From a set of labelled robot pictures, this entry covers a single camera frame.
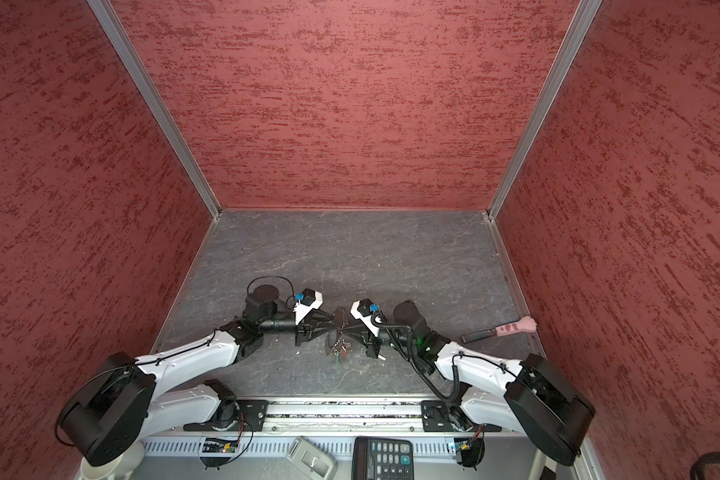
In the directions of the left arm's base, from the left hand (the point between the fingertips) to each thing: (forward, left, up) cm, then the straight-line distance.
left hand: (333, 326), depth 78 cm
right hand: (-3, -3, +1) cm, 5 cm away
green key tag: (-5, -1, -11) cm, 12 cm away
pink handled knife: (+5, -57, -8) cm, 58 cm away
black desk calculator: (-28, -12, -8) cm, 31 cm away
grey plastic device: (-28, +3, -10) cm, 30 cm away
